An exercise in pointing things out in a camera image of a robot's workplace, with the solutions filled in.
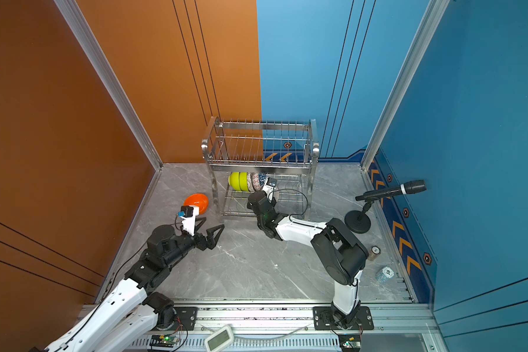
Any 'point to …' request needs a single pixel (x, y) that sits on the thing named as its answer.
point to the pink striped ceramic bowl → (276, 193)
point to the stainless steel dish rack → (243, 156)
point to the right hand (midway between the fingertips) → (256, 191)
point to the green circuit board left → (167, 340)
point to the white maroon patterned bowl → (253, 182)
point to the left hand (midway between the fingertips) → (215, 220)
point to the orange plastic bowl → (198, 199)
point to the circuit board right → (350, 342)
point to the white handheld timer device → (219, 339)
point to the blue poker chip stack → (384, 274)
